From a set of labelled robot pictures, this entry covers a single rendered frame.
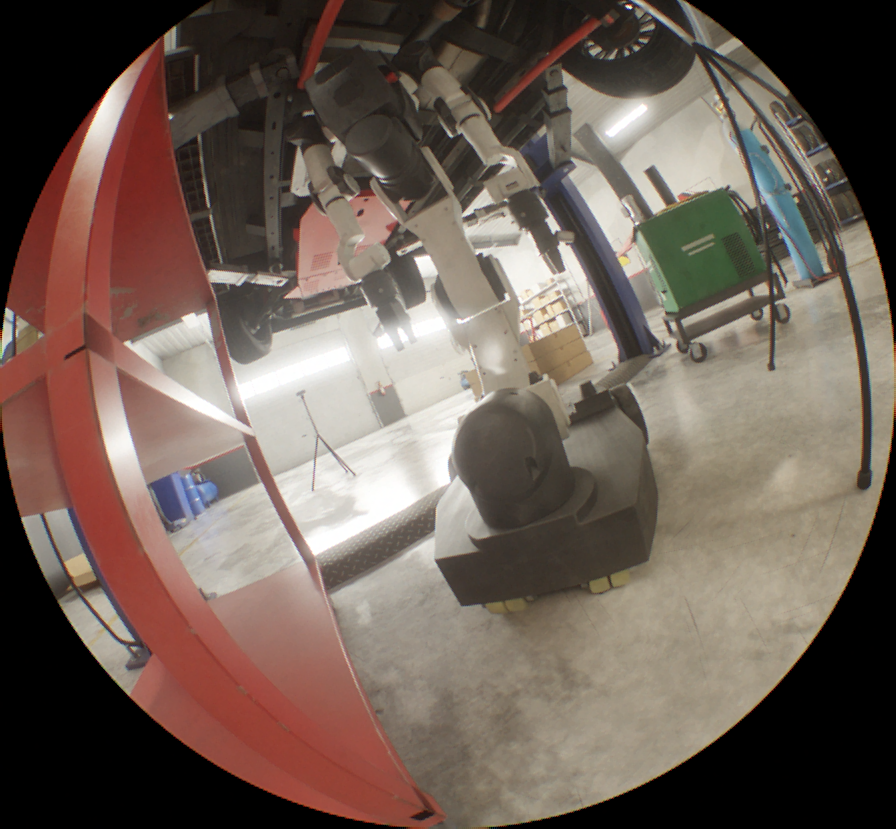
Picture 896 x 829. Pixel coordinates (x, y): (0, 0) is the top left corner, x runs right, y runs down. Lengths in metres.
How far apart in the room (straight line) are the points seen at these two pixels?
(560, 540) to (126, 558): 0.42
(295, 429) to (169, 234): 9.44
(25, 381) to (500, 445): 0.42
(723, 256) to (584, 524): 1.54
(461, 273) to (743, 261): 1.43
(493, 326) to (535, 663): 0.67
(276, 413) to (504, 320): 9.49
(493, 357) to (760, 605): 0.68
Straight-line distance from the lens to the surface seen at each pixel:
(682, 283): 1.68
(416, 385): 10.95
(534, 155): 2.68
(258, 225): 2.06
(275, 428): 9.96
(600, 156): 4.63
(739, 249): 1.81
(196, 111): 1.21
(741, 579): 0.53
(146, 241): 0.68
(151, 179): 0.58
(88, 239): 0.20
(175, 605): 0.15
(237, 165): 1.84
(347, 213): 0.92
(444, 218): 0.82
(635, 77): 1.71
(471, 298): 0.77
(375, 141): 0.70
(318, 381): 10.19
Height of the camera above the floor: 0.40
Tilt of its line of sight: 1 degrees up
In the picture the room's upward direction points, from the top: 24 degrees counter-clockwise
